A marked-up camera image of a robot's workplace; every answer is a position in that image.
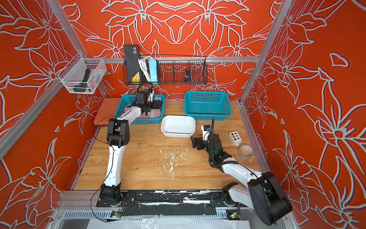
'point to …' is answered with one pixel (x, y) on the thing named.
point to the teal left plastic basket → (126, 101)
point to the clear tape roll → (245, 152)
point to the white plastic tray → (178, 126)
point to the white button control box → (235, 138)
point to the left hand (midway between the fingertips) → (156, 100)
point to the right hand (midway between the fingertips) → (194, 136)
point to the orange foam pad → (106, 110)
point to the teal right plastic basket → (207, 106)
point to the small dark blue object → (187, 76)
